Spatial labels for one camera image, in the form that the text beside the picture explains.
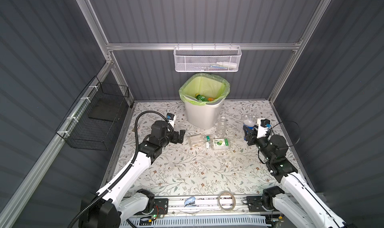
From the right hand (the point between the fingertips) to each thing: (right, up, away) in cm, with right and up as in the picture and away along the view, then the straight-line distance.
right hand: (251, 126), depth 75 cm
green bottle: (-24, +18, +24) cm, 38 cm away
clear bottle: (-10, -6, +26) cm, 29 cm away
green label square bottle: (-13, -12, +16) cm, 24 cm away
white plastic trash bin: (-23, +5, +15) cm, 28 cm away
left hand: (-39, -1, +5) cm, 39 cm away
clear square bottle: (-27, -11, +22) cm, 37 cm away
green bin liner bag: (-20, +26, +24) cm, 40 cm away
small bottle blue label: (-2, +2, -2) cm, 3 cm away
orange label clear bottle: (-20, +15, +7) cm, 26 cm away
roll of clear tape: (-9, -38, -1) cm, 39 cm away
